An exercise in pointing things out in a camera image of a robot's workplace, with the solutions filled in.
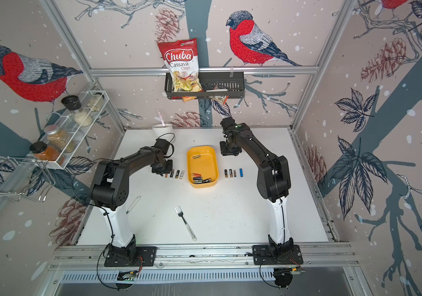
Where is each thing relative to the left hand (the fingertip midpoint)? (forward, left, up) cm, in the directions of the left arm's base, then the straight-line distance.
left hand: (170, 166), depth 100 cm
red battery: (-5, -15, -2) cm, 16 cm away
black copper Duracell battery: (-5, -1, -2) cm, 5 cm away
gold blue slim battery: (-4, -36, -2) cm, 36 cm away
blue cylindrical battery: (-2, -39, -2) cm, 39 cm away
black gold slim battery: (-4, -33, -1) cm, 33 cm away
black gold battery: (-4, -4, -1) cm, 6 cm away
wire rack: (-22, +43, +26) cm, 55 cm away
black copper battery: (-4, -31, -1) cm, 31 cm away
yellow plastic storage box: (+1, -17, -1) cm, 18 cm away
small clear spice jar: (+14, +31, +32) cm, 47 cm away
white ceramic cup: (+17, +4, +10) cm, 20 cm away
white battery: (-4, -6, -1) cm, 8 cm away
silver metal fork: (-24, -8, -2) cm, 26 cm away
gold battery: (+8, -13, -2) cm, 16 cm away
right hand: (+4, -30, +8) cm, 32 cm away
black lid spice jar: (+4, +32, +33) cm, 47 cm away
